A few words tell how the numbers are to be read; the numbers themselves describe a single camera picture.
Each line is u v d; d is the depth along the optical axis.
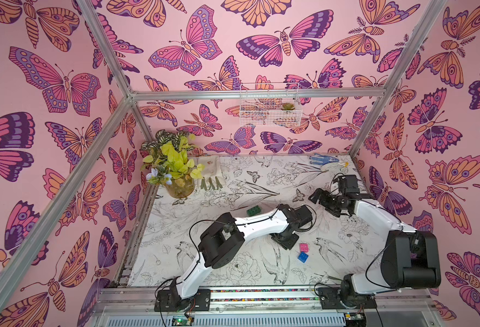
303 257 0.83
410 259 0.43
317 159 1.17
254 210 0.95
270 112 1.06
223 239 0.54
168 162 0.93
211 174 1.13
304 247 0.85
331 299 0.73
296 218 0.63
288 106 0.92
